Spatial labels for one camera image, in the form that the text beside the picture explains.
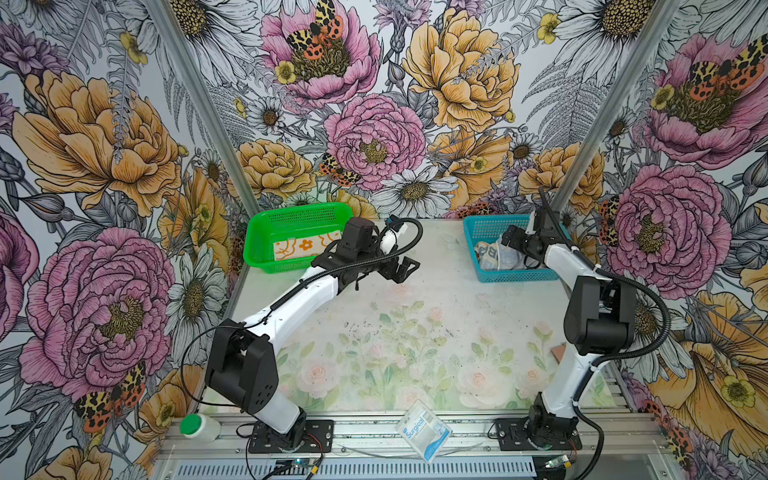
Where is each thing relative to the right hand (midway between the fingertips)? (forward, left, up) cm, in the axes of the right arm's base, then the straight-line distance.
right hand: (514, 245), depth 99 cm
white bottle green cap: (-49, +84, -3) cm, 98 cm away
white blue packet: (-50, +33, -11) cm, 61 cm away
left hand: (-14, +37, +10) cm, 41 cm away
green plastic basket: (+14, +85, -2) cm, 87 cm away
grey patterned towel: (+1, +4, -7) cm, 8 cm away
